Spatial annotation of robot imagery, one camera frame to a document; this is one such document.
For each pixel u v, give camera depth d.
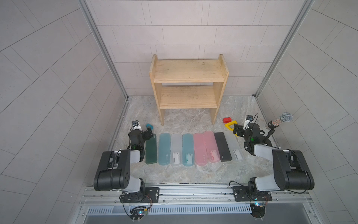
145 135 0.81
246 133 0.77
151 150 0.85
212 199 0.71
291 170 0.43
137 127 0.76
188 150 0.87
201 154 0.85
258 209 0.70
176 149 0.87
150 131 0.83
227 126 0.98
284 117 0.68
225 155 0.84
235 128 0.84
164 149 0.87
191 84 1.11
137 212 0.65
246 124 0.79
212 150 0.85
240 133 0.83
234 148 0.86
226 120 1.02
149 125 1.00
